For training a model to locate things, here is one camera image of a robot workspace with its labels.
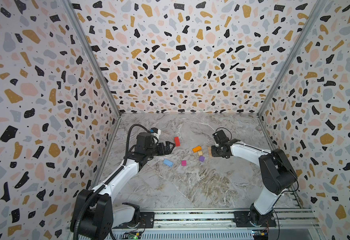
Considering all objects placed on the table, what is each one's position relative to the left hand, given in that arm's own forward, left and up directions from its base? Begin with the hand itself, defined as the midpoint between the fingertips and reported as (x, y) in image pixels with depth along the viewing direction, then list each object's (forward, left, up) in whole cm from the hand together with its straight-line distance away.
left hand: (168, 143), depth 82 cm
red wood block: (+14, -4, -19) cm, 24 cm away
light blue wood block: (-2, +2, -18) cm, 18 cm away
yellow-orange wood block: (+7, -17, -17) cm, 25 cm away
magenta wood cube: (-3, -9, -19) cm, 21 cm away
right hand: (+4, -28, -13) cm, 31 cm away
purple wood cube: (0, -20, -19) cm, 27 cm away
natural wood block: (0, -24, -9) cm, 26 cm away
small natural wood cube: (+3, -19, -17) cm, 26 cm away
